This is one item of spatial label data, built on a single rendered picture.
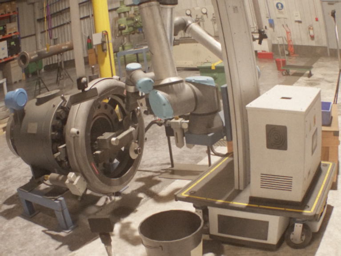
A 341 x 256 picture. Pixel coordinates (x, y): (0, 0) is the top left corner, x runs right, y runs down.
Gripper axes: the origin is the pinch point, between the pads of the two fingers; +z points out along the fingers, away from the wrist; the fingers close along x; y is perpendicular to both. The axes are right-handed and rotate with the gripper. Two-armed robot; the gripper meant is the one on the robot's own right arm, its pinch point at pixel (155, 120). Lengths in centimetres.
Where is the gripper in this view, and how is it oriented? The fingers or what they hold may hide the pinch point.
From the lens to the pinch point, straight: 300.9
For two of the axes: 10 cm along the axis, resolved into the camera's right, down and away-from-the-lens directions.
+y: -8.3, 2.8, -4.8
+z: 1.4, 9.4, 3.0
